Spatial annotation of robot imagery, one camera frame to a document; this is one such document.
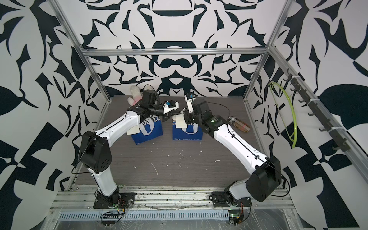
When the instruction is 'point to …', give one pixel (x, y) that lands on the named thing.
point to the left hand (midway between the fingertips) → (179, 108)
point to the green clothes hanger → (281, 115)
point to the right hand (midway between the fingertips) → (186, 108)
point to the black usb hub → (111, 216)
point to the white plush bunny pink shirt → (136, 95)
